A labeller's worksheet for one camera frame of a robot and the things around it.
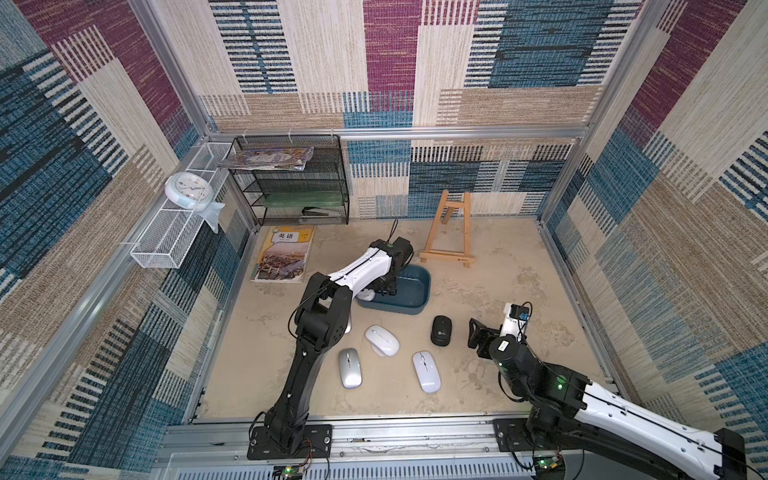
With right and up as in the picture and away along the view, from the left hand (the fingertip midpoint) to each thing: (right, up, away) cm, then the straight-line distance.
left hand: (375, 287), depth 100 cm
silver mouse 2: (-6, -20, -16) cm, 26 cm away
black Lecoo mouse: (+20, -11, -10) cm, 25 cm away
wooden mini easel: (+22, +24, -3) cm, 32 cm away
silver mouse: (-7, -11, -8) cm, 15 cm away
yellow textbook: (-33, +10, +9) cm, 36 cm away
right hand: (+29, -6, -22) cm, 36 cm away
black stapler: (-22, +26, +9) cm, 35 cm away
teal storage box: (+13, -1, -1) cm, 13 cm away
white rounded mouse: (+3, -14, -12) cm, 19 cm away
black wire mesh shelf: (-30, +38, +9) cm, 49 cm away
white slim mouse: (+15, -21, -17) cm, 31 cm away
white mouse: (-3, -2, -4) cm, 5 cm away
